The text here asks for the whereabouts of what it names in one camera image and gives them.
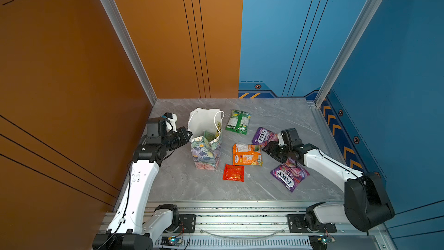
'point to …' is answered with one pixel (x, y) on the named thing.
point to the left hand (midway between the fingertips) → (192, 131)
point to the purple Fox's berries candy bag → (290, 174)
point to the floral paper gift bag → (204, 128)
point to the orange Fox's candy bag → (247, 154)
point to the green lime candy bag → (238, 121)
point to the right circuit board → (319, 242)
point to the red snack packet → (234, 172)
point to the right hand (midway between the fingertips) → (264, 151)
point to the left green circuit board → (171, 241)
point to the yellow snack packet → (219, 125)
